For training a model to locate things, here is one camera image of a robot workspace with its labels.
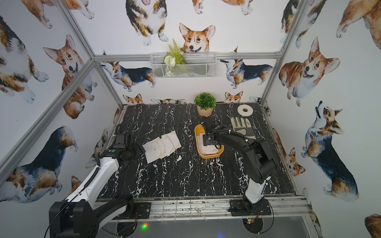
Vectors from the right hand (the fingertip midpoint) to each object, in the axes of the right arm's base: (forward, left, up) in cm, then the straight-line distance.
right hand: (211, 139), depth 92 cm
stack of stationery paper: (-5, +4, -4) cm, 8 cm away
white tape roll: (+31, -28, -7) cm, 43 cm away
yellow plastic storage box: (+10, +8, -2) cm, 13 cm away
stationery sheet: (-4, +36, -5) cm, 37 cm away
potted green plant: (+23, +3, +9) cm, 25 cm away
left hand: (-8, +41, +4) cm, 42 cm away
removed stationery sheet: (+1, +26, -5) cm, 27 cm away
